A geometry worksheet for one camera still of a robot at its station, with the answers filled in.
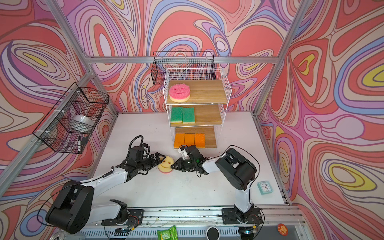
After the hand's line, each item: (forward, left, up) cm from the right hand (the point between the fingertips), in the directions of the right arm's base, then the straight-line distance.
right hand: (173, 169), depth 87 cm
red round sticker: (-31, -54, -3) cm, 62 cm away
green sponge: (+22, -4, +24) cm, 32 cm away
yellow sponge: (+20, -17, 0) cm, 26 cm away
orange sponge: (+20, -3, +1) cm, 20 cm away
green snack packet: (-31, 0, -2) cm, 31 cm away
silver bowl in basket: (+15, +42, +30) cm, 54 cm away
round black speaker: (-31, -20, +2) cm, 37 cm away
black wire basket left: (+11, +47, +31) cm, 57 cm away
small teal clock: (-11, -51, -1) cm, 52 cm away
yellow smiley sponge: (+1, +4, +3) cm, 5 cm away
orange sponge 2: (+20, -10, +2) cm, 22 cm away
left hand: (+6, +6, +5) cm, 10 cm away
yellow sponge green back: (+21, -10, +24) cm, 33 cm away
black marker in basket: (+4, +43, +23) cm, 49 cm away
